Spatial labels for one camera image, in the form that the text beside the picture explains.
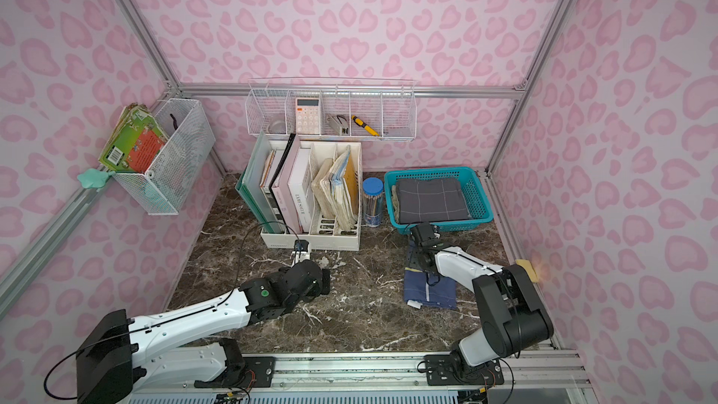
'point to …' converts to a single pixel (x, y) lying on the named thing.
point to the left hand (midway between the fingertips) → (318, 268)
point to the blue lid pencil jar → (373, 202)
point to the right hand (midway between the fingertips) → (420, 258)
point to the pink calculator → (308, 115)
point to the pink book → (280, 187)
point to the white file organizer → (322, 236)
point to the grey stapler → (338, 123)
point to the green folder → (249, 186)
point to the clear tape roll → (276, 127)
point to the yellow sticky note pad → (527, 265)
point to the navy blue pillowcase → (423, 288)
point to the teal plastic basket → (477, 197)
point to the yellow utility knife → (360, 122)
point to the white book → (300, 184)
